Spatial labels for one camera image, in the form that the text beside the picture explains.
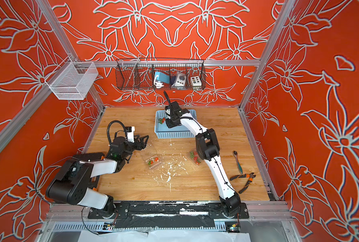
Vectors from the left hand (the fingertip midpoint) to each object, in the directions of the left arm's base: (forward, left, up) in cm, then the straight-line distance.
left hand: (144, 135), depth 90 cm
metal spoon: (-3, -57, -10) cm, 58 cm away
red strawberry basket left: (+19, -7, -8) cm, 21 cm away
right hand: (+15, -11, -6) cm, 19 cm away
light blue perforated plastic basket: (+11, -9, -10) cm, 17 cm away
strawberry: (-10, -8, -10) cm, 16 cm away
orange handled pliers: (-17, -63, -10) cm, 66 cm away
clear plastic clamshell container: (-7, -31, -9) cm, 33 cm away
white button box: (+29, -30, +19) cm, 46 cm away
